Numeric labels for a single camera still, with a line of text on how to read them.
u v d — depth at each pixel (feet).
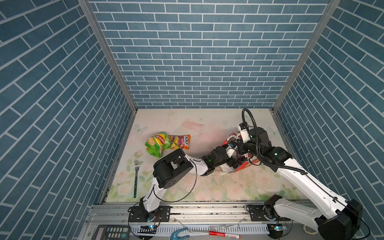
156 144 2.99
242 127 2.19
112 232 2.20
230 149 2.48
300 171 1.52
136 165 2.96
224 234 2.23
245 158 2.48
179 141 3.15
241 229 2.32
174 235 2.19
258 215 2.41
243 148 2.24
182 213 2.47
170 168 1.75
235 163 2.60
